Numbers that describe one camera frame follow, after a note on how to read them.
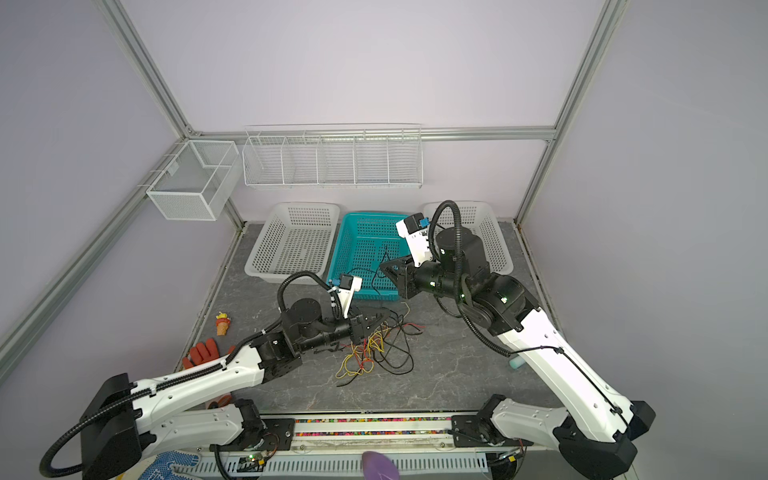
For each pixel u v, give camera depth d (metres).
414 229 0.51
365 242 1.16
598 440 0.39
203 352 0.87
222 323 0.91
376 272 0.60
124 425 0.39
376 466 0.71
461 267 0.43
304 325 0.53
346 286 0.62
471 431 0.74
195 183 1.00
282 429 0.76
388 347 0.87
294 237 1.16
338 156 0.98
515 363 0.83
